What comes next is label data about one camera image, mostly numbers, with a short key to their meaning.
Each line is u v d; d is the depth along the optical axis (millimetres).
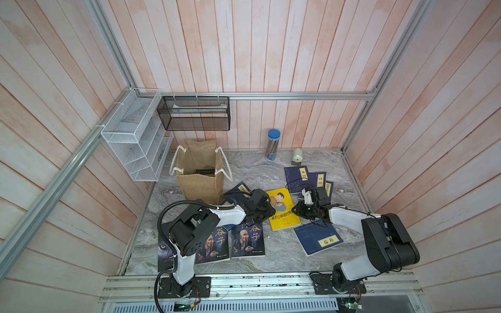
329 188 1010
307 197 866
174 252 520
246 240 837
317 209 729
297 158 1077
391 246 447
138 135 701
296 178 1095
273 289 734
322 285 730
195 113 1066
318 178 1028
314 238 851
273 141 1034
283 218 908
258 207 734
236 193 972
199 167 1064
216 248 817
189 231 494
